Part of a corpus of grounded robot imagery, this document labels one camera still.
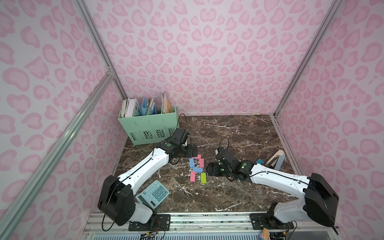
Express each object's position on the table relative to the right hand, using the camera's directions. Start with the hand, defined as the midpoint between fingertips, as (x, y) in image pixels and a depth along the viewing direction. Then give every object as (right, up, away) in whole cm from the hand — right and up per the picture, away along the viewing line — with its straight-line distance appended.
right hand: (210, 170), depth 82 cm
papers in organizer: (-48, +36, +10) cm, 61 cm away
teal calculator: (-31, -13, -2) cm, 33 cm away
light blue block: (-7, -2, +9) cm, 12 cm away
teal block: (+32, +2, +13) cm, 35 cm away
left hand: (-11, +11, +2) cm, 15 cm away
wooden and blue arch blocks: (+42, +2, +9) cm, 43 cm away
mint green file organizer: (-37, +22, +11) cm, 44 cm away
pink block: (-4, +1, +11) cm, 12 cm away
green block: (-3, -6, +6) cm, 9 cm away
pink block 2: (-10, -6, +6) cm, 13 cm away
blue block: (-10, +1, +11) cm, 15 cm away
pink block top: (-6, +4, +14) cm, 16 cm away
